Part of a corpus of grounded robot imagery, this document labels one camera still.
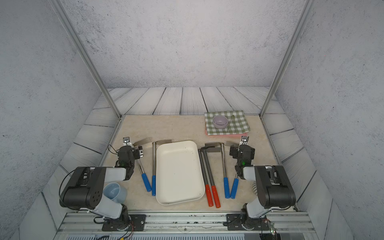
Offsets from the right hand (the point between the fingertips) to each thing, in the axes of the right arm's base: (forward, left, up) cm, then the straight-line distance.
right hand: (243, 145), depth 93 cm
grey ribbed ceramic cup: (-25, -2, -4) cm, 25 cm away
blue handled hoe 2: (-20, +12, -7) cm, 24 cm away
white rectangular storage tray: (-17, +39, -6) cm, 43 cm away
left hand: (-1, +68, +1) cm, 68 cm away
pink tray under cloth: (+14, -4, -7) cm, 16 cm away
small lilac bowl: (+23, +12, -4) cm, 27 cm away
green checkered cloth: (+25, -2, -7) cm, 26 cm away
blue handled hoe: (+6, +16, -8) cm, 18 cm away
